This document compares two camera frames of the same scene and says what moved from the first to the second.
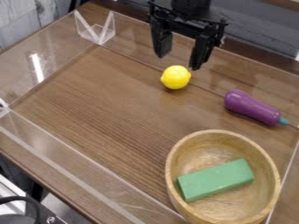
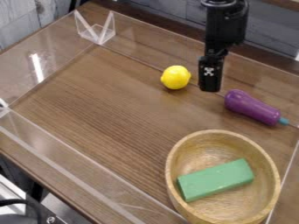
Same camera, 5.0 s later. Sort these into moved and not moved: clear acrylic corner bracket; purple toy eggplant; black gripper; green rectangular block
Moved: black gripper
Not moved: clear acrylic corner bracket; green rectangular block; purple toy eggplant
